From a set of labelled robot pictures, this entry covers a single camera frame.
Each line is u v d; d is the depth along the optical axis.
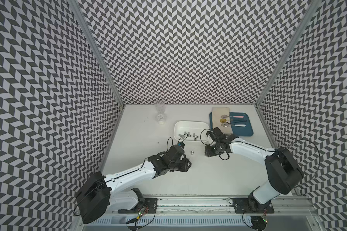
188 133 1.02
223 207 0.75
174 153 0.59
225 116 1.11
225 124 1.05
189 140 1.00
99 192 0.40
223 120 1.08
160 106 1.11
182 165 0.69
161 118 1.02
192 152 0.91
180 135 0.99
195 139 0.97
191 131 1.03
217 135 0.71
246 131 1.02
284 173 0.44
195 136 1.00
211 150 0.80
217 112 1.19
